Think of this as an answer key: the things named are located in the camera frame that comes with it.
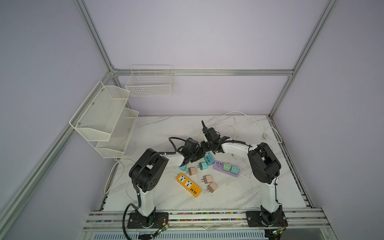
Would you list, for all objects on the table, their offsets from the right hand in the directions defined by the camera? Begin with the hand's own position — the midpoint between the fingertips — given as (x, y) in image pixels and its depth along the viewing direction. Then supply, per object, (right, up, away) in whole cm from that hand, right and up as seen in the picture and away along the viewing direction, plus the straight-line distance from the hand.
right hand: (202, 145), depth 98 cm
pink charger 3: (-6, -15, -10) cm, 19 cm away
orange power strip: (-5, -23, -17) cm, 29 cm away
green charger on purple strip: (+14, -11, -13) cm, 22 cm away
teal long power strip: (+4, -8, -5) cm, 11 cm away
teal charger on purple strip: (+18, -13, -14) cm, 27 cm away
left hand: (+1, -5, -3) cm, 6 cm away
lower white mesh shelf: (-62, -2, +6) cm, 62 cm away
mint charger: (0, -12, -8) cm, 14 cm away
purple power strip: (+10, -12, -8) cm, 17 cm away
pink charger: (+3, -19, -12) cm, 23 cm away
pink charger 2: (+5, -22, -16) cm, 28 cm away
